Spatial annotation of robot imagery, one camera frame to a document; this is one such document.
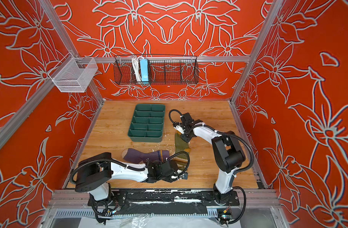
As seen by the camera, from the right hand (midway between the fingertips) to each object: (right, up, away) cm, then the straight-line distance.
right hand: (184, 134), depth 95 cm
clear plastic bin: (-74, +40, -3) cm, 84 cm away
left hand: (-5, -18, -12) cm, 22 cm away
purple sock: (-30, -13, -7) cm, 34 cm away
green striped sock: (-2, -7, -3) cm, 8 cm away
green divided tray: (-26, +7, +3) cm, 27 cm away
